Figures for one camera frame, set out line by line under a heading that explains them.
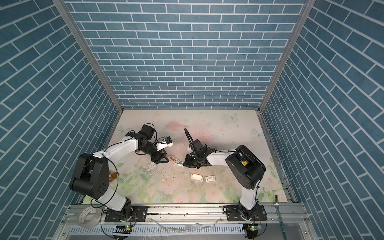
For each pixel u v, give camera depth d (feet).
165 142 2.56
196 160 2.38
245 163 1.72
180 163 2.98
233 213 2.42
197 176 2.82
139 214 2.41
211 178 2.77
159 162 2.56
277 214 2.43
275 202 2.53
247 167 1.65
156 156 2.52
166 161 2.70
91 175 1.62
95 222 2.32
